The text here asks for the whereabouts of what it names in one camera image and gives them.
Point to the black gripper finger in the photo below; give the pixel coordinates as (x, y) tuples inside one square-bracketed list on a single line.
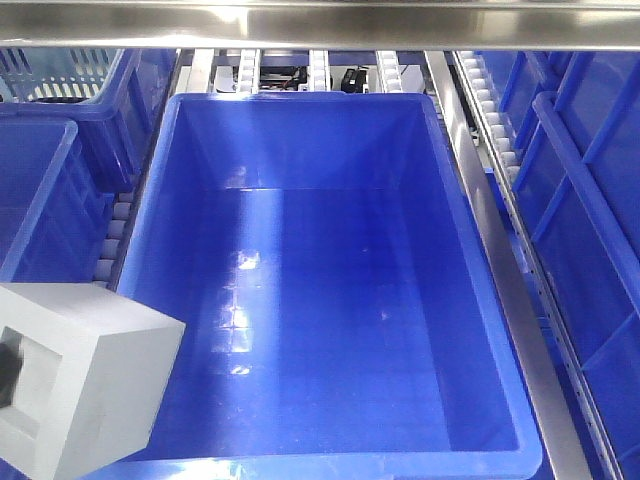
[(10, 372)]

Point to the steel rack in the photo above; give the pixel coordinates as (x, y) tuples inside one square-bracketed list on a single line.
[(552, 305), (320, 25)]

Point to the pale blue slotted basket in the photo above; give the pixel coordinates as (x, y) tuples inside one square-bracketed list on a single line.
[(60, 75)]

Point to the large blue plastic bin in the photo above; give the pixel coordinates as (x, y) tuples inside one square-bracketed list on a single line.
[(325, 300)]

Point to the grey block with square hole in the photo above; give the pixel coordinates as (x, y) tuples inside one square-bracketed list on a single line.
[(115, 380)]

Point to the row of blue bins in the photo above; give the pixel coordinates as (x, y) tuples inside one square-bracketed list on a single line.
[(600, 250)]

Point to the black device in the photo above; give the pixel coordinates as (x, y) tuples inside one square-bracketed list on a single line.
[(354, 79), (280, 75)]

